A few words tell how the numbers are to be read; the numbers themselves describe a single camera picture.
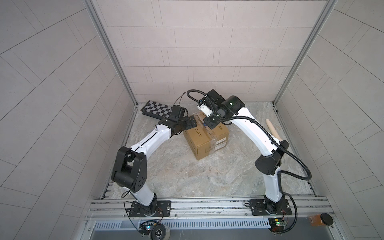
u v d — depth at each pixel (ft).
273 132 3.22
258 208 2.33
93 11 2.36
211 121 2.16
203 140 2.58
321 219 2.01
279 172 1.75
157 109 3.56
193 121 2.58
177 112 2.18
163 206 2.33
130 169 1.44
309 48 2.78
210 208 2.38
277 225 2.23
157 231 1.89
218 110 1.74
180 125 2.41
